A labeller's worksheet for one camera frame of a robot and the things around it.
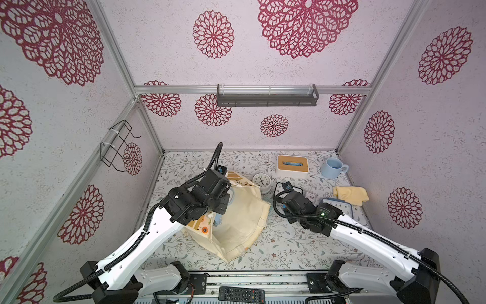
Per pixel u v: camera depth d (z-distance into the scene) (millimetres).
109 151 740
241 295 702
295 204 568
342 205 928
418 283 375
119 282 363
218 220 844
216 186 484
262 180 1006
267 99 866
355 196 977
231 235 870
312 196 975
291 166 1070
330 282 659
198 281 745
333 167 1054
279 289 730
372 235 450
